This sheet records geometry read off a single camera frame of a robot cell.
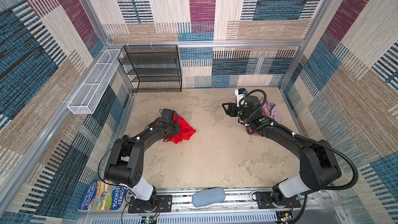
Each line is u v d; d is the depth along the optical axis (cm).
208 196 73
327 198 76
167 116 74
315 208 73
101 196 73
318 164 44
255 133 63
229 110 78
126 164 45
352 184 41
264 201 73
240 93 76
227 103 80
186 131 93
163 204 73
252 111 66
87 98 71
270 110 102
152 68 109
